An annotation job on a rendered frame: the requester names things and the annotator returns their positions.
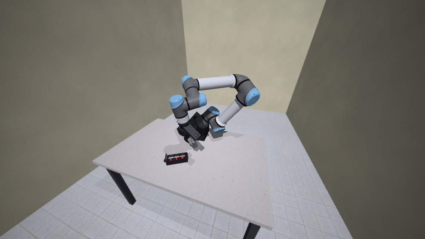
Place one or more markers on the black power strip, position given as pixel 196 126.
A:
pixel 176 158

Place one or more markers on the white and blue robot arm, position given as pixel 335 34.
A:
pixel 247 95

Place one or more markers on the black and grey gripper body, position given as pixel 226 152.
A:
pixel 181 131

